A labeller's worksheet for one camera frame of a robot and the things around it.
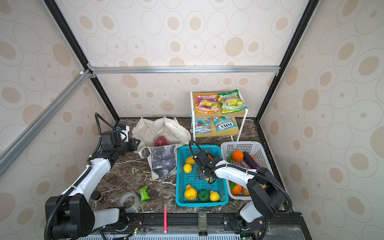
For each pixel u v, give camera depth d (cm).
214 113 76
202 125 90
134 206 76
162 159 80
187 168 88
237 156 91
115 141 66
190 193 78
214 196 78
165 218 74
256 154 94
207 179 77
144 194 81
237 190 79
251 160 92
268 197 44
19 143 54
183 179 86
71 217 40
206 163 66
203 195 78
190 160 90
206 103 78
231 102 78
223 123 92
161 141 96
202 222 71
